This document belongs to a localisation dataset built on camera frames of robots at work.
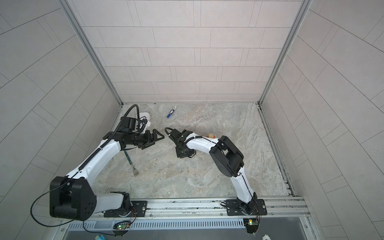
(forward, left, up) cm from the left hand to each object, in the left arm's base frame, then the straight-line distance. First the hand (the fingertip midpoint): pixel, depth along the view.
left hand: (162, 137), depth 79 cm
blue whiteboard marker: (+30, 0, -14) cm, 33 cm away
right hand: (-4, -9, -17) cm, 20 cm away
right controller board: (-37, -44, -15) cm, 60 cm away
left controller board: (-38, +13, -11) cm, 42 cm away
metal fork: (-14, +15, -14) cm, 25 cm away
